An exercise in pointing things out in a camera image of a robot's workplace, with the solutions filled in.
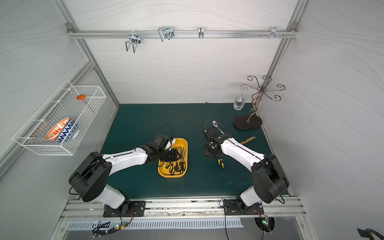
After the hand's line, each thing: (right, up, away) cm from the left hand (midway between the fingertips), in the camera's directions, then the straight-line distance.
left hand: (180, 158), depth 86 cm
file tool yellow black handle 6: (+23, -3, +2) cm, 23 cm away
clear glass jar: (+37, +34, +9) cm, 51 cm away
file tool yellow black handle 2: (-1, -4, 0) cm, 4 cm away
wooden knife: (+44, +8, +12) cm, 46 cm away
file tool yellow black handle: (+2, -4, 0) cm, 4 cm away
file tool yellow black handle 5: (-2, -5, 0) cm, 5 cm away
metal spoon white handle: (+24, +19, +21) cm, 37 cm away
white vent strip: (-34, -29, -15) cm, 47 cm away
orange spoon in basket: (-52, +35, -7) cm, 63 cm away
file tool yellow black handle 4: (-4, -7, -1) cm, 8 cm away
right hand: (+16, +3, +1) cm, 17 cm away
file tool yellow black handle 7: (+25, -4, +2) cm, 26 cm away
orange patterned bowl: (-52, +17, -24) cm, 60 cm away
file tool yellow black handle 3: (-8, -5, +1) cm, 9 cm away
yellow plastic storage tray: (-8, -8, -2) cm, 12 cm away
